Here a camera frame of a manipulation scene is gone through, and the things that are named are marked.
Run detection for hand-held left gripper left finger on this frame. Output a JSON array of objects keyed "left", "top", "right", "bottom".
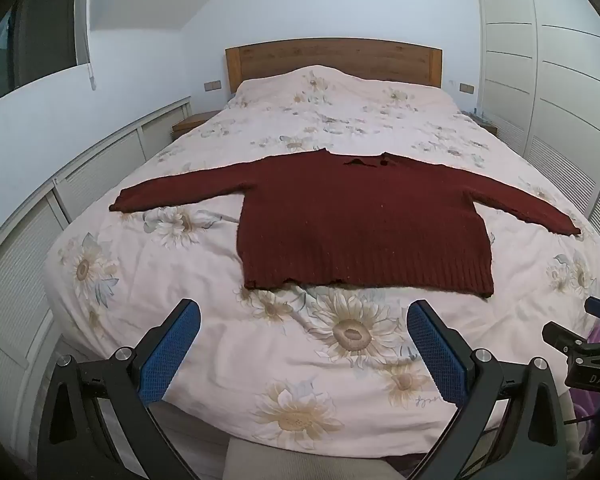
[{"left": 36, "top": 298, "right": 202, "bottom": 480}]

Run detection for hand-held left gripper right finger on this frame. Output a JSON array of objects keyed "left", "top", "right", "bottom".
[{"left": 406, "top": 299, "right": 570, "bottom": 480}]

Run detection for dark red knit sweater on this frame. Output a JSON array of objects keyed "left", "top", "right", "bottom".
[{"left": 109, "top": 148, "right": 582, "bottom": 300}]

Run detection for purple cloth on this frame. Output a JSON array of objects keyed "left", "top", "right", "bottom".
[{"left": 565, "top": 320, "right": 600, "bottom": 480}]

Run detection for white low slatted cabinet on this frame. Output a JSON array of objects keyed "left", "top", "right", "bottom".
[{"left": 0, "top": 97, "right": 193, "bottom": 461}]

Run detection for wooden nightstand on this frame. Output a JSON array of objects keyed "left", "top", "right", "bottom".
[
  {"left": 467, "top": 110, "right": 499, "bottom": 136},
  {"left": 171, "top": 110, "right": 222, "bottom": 142}
]

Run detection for white wardrobe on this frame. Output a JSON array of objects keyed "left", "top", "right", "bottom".
[{"left": 472, "top": 0, "right": 600, "bottom": 221}]

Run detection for wooden headboard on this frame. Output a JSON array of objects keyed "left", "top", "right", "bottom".
[{"left": 225, "top": 38, "right": 443, "bottom": 95}]

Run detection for window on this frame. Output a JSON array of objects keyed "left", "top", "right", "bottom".
[{"left": 0, "top": 0, "right": 93, "bottom": 111}]

